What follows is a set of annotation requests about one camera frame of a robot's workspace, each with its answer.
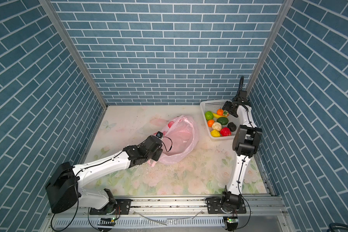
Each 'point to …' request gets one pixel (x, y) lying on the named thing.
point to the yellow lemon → (215, 133)
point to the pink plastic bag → (183, 133)
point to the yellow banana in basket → (217, 116)
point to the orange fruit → (210, 123)
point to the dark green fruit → (223, 121)
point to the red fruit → (225, 131)
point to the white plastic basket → (209, 106)
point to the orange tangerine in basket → (220, 112)
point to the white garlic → (216, 126)
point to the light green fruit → (209, 115)
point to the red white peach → (225, 113)
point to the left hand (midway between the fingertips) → (159, 149)
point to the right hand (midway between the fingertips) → (227, 106)
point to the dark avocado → (232, 126)
